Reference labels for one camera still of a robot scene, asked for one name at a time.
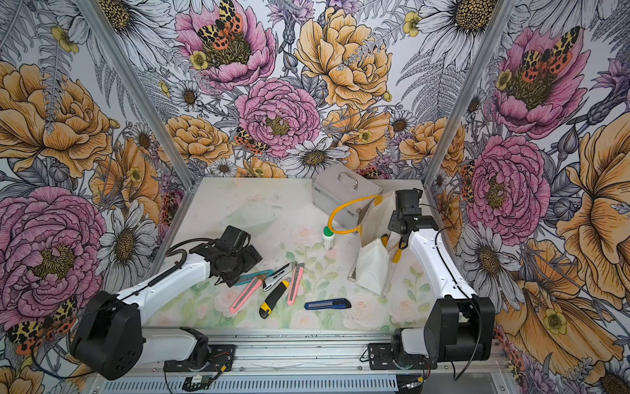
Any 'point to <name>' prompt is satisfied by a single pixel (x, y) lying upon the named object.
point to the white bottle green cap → (328, 238)
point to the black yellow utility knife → (273, 298)
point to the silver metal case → (338, 185)
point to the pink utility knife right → (295, 284)
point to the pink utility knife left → (253, 287)
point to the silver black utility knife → (277, 275)
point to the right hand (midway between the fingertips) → (403, 227)
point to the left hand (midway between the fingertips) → (250, 272)
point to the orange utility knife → (385, 239)
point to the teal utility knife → (249, 277)
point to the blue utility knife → (341, 303)
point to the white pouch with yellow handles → (379, 250)
